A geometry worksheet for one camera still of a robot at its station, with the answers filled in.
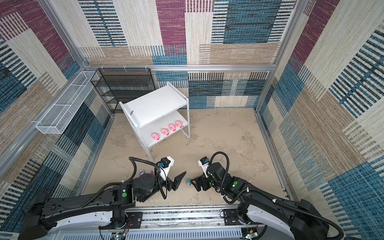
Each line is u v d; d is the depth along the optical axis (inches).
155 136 32.8
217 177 24.4
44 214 16.7
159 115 28.7
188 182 32.4
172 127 34.3
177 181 23.7
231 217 28.7
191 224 28.7
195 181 28.2
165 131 33.4
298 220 16.5
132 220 28.9
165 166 22.3
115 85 41.6
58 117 28.2
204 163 28.3
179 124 35.0
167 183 23.8
